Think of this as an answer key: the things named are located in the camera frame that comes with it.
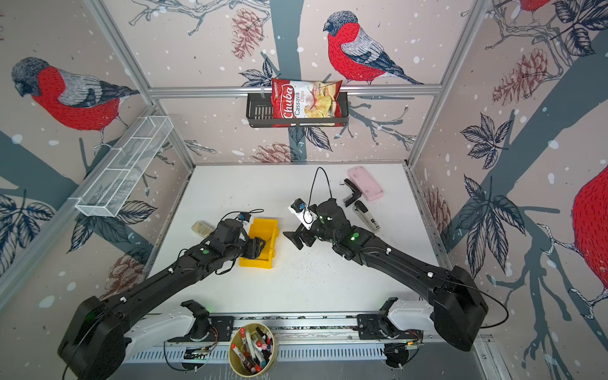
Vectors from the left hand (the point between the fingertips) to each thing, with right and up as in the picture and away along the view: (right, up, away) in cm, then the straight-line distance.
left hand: (257, 241), depth 83 cm
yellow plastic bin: (+3, +2, +8) cm, 9 cm away
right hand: (+13, +7, -7) cm, 16 cm away
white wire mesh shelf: (-44, +27, -5) cm, 52 cm away
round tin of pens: (+3, -25, -20) cm, 32 cm away
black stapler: (+41, +9, +13) cm, 44 cm away
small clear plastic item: (-25, +2, +11) cm, 28 cm away
